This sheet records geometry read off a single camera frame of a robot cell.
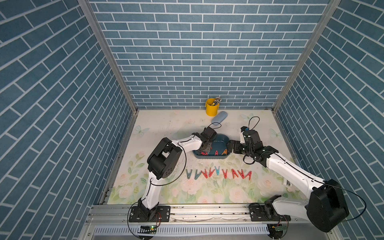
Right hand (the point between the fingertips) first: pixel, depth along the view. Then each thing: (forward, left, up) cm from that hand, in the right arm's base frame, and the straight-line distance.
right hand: (233, 145), depth 86 cm
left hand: (+4, +15, -12) cm, 20 cm away
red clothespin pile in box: (-1, +16, -11) cm, 19 cm away
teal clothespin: (-11, +8, -13) cm, 19 cm away
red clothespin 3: (-13, +4, -12) cm, 18 cm away
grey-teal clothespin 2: (-15, +20, -13) cm, 28 cm away
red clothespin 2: (-13, +12, -12) cm, 21 cm away
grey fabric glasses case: (+30, +6, -10) cm, 33 cm away
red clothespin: (-14, +15, -12) cm, 24 cm away
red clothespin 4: (-11, -2, -13) cm, 17 cm away
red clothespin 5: (-11, -6, -12) cm, 18 cm away
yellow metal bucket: (+35, +13, -7) cm, 38 cm away
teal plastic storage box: (+2, +7, -10) cm, 12 cm away
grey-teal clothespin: (-14, +25, -12) cm, 31 cm away
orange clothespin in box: (+1, +4, -10) cm, 10 cm away
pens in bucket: (+33, +10, +4) cm, 35 cm away
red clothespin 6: (-11, -11, -12) cm, 20 cm away
